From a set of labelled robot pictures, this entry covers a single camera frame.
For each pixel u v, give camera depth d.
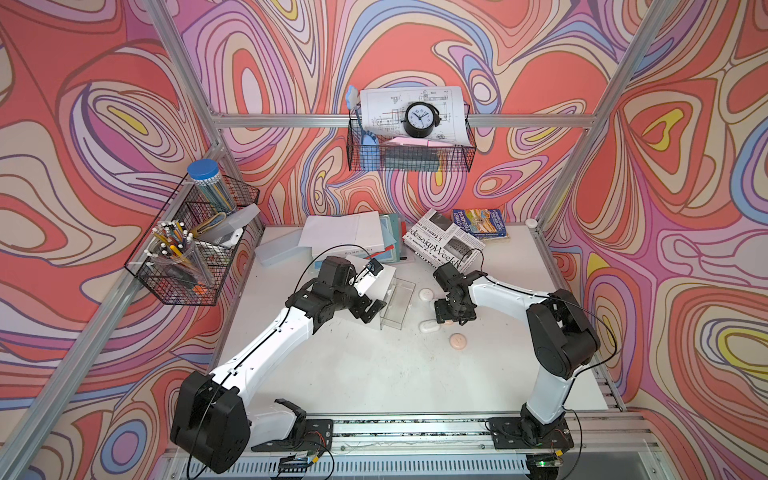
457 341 0.88
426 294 0.98
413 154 0.79
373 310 0.72
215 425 0.40
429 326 0.91
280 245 1.17
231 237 0.72
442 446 0.73
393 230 1.13
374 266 0.69
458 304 0.77
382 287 0.88
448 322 0.87
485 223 1.15
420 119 0.80
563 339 0.49
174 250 0.58
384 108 0.83
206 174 0.70
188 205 0.75
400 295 0.99
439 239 1.07
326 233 1.15
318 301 0.59
